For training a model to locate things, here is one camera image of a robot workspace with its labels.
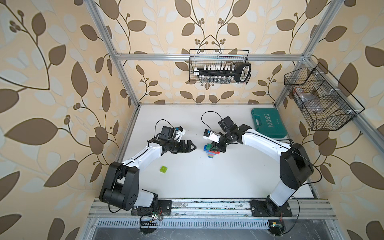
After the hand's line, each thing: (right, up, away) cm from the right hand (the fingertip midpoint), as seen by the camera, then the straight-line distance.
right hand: (213, 145), depth 87 cm
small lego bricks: (-1, -7, +3) cm, 8 cm away
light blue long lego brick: (-5, -1, -2) cm, 5 cm away
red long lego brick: (+1, -3, -3) cm, 5 cm away
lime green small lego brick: (-29, -14, -1) cm, 32 cm away
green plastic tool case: (+40, +14, +15) cm, 45 cm away
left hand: (-13, -1, -3) cm, 13 cm away
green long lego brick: (-2, 0, -3) cm, 4 cm away
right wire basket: (+54, +22, -13) cm, 60 cm away
